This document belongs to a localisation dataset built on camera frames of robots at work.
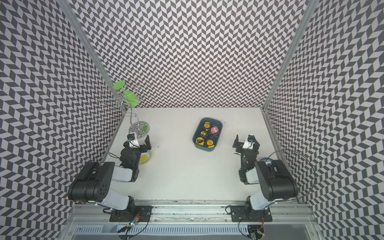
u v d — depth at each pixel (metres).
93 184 0.44
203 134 1.01
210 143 0.96
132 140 0.75
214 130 1.02
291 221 0.73
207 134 1.00
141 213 0.72
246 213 0.72
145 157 0.91
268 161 0.91
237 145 0.80
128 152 0.69
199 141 0.97
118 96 1.12
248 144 0.76
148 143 0.84
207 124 1.05
